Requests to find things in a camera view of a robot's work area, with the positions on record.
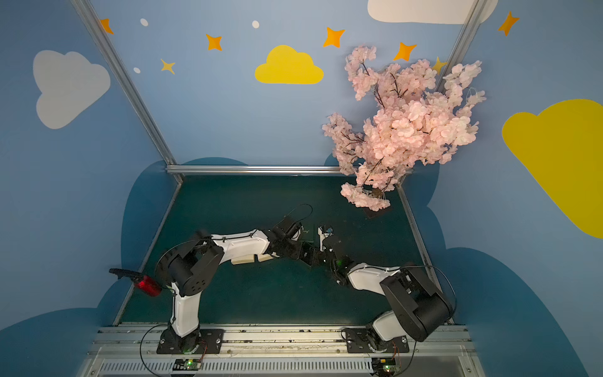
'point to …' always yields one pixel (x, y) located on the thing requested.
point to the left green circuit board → (187, 364)
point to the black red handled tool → (142, 281)
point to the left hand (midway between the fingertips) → (306, 255)
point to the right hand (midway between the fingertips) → (315, 245)
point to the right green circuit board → (384, 366)
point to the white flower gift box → (250, 258)
